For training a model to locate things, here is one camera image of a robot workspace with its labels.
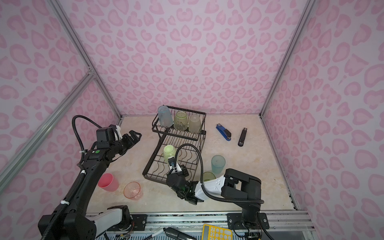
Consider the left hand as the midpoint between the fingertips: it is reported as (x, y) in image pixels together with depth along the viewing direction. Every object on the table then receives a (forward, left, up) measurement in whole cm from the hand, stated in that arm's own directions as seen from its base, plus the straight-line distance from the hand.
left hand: (136, 136), depth 79 cm
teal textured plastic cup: (+11, -14, +1) cm, 18 cm away
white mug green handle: (-8, -17, -3) cm, 19 cm away
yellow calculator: (-41, -38, -20) cm, 60 cm away
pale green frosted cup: (+10, -31, -3) cm, 33 cm away
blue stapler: (+17, -52, -21) cm, 59 cm away
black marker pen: (-41, -20, -20) cm, 50 cm away
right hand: (-9, -19, -11) cm, 24 cm away
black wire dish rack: (-14, -28, +11) cm, 33 cm away
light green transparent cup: (+7, -24, +3) cm, 25 cm away
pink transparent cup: (-21, +4, -21) cm, 30 cm away
